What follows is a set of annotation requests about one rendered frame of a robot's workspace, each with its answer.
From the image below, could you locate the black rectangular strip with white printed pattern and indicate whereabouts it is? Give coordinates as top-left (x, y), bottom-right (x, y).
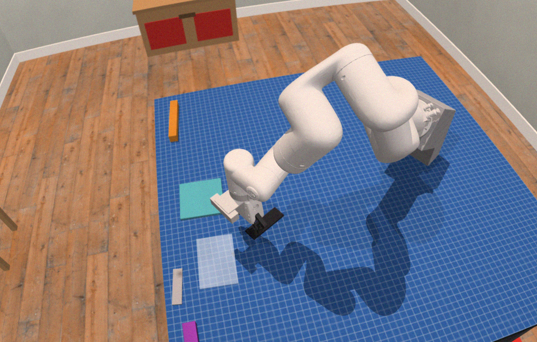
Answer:
top-left (245, 207), bottom-right (284, 240)

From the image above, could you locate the purple rectangular block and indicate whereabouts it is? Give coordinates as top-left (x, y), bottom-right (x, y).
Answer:
top-left (182, 321), bottom-right (199, 342)

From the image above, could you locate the dark blue work mat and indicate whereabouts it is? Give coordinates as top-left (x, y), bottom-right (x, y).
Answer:
top-left (154, 56), bottom-right (537, 342)

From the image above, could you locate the teal flat square tile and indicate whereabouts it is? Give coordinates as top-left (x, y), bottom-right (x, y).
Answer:
top-left (179, 178), bottom-right (223, 220)

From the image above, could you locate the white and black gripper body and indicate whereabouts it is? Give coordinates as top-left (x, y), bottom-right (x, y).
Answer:
top-left (235, 199), bottom-right (264, 224)

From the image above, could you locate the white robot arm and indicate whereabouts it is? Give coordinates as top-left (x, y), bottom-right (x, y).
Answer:
top-left (210, 43), bottom-right (440, 224)

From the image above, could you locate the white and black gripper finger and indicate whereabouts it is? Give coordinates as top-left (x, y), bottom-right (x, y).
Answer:
top-left (252, 213), bottom-right (268, 236)

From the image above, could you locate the orange rectangular bar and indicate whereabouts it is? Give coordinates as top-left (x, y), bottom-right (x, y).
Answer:
top-left (169, 100), bottom-right (179, 142)

